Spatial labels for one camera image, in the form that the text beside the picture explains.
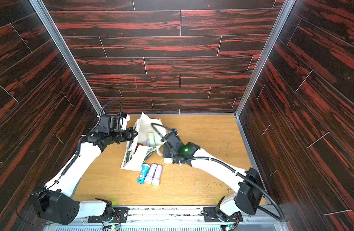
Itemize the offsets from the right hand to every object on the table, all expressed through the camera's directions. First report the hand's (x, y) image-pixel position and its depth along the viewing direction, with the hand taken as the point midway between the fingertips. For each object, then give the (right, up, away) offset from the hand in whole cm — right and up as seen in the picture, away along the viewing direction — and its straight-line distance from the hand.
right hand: (169, 147), depth 79 cm
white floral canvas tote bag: (-13, +9, +17) cm, 23 cm away
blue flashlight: (-16, -17, +7) cm, 24 cm away
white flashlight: (-12, -17, +7) cm, 22 cm away
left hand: (-17, +8, 0) cm, 19 cm away
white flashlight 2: (-8, -19, +5) cm, 21 cm away
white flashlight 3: (0, -6, -5) cm, 8 cm away
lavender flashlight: (-15, +1, +16) cm, 22 cm away
